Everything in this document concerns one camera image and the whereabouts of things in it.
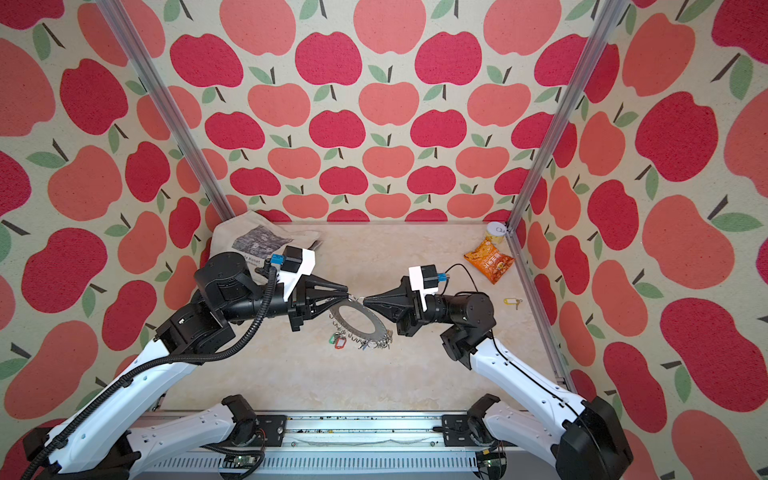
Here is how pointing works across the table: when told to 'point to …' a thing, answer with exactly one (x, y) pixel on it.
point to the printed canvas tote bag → (257, 239)
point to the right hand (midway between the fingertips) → (375, 300)
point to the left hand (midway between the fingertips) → (347, 296)
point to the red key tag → (340, 343)
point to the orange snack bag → (489, 261)
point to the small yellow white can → (497, 231)
